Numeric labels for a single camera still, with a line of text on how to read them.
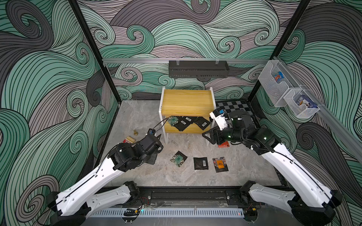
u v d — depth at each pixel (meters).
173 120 0.86
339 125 0.55
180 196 0.76
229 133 0.54
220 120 0.58
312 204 0.38
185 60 0.95
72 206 0.37
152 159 0.59
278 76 0.83
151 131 0.60
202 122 0.86
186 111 0.71
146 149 0.48
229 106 1.11
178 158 0.87
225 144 0.93
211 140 0.58
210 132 0.57
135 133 0.98
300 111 0.67
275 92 0.81
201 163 0.85
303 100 0.66
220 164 0.85
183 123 0.86
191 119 0.87
